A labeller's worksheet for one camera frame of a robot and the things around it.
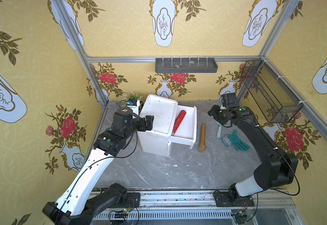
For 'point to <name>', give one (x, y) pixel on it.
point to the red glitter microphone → (181, 116)
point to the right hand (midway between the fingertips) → (207, 114)
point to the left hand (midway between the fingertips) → (145, 117)
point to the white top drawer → (186, 132)
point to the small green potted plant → (131, 99)
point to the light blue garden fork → (219, 130)
